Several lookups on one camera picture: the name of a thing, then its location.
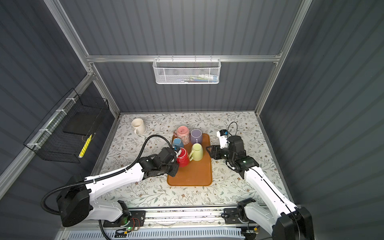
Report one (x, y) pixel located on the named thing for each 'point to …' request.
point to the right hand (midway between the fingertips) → (212, 148)
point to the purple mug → (196, 136)
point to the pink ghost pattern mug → (183, 132)
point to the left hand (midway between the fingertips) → (178, 166)
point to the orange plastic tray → (197, 173)
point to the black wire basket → (65, 132)
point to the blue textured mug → (177, 141)
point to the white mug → (139, 125)
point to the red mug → (183, 159)
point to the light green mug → (197, 153)
